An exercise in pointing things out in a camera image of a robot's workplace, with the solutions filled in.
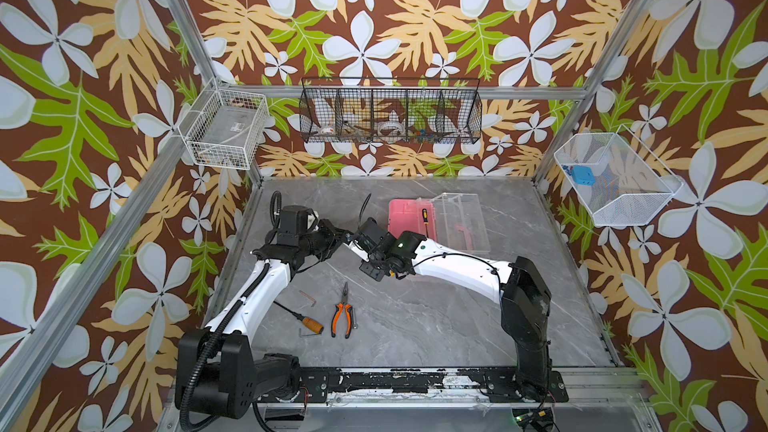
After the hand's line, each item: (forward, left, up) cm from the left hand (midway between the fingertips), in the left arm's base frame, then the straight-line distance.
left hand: (351, 229), depth 81 cm
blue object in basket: (+15, -68, +7) cm, 70 cm away
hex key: (-12, +13, -20) cm, 27 cm away
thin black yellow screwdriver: (+13, -23, -11) cm, 29 cm away
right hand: (-5, -4, -8) cm, 10 cm away
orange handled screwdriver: (-20, +12, -17) cm, 29 cm away
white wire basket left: (+26, +38, +14) cm, 48 cm away
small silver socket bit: (-20, -1, -19) cm, 28 cm away
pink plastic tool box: (+10, -33, -9) cm, 36 cm away
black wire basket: (+41, -11, +11) cm, 44 cm away
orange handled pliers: (-14, +2, -19) cm, 24 cm away
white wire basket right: (+8, -75, +11) cm, 76 cm away
